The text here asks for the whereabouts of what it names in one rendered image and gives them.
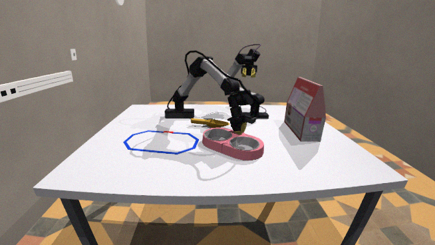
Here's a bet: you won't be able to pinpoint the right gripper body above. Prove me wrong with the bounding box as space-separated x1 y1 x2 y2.
227 106 247 131

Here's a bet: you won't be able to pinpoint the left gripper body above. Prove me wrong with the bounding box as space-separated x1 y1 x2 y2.
241 65 257 76

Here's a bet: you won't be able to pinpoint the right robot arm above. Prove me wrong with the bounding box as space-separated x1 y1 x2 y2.
164 57 257 124

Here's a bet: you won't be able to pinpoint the grey steel bowl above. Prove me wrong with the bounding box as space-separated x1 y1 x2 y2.
229 136 260 150
204 128 232 140

